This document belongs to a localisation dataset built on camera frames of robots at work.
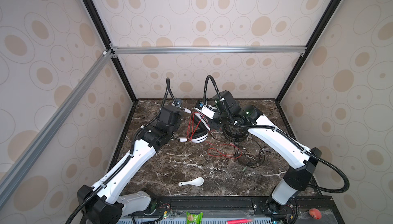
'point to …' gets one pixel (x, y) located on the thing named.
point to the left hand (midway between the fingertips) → (173, 112)
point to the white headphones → (201, 127)
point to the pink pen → (240, 221)
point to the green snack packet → (194, 218)
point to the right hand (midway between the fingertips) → (207, 115)
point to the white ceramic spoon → (197, 181)
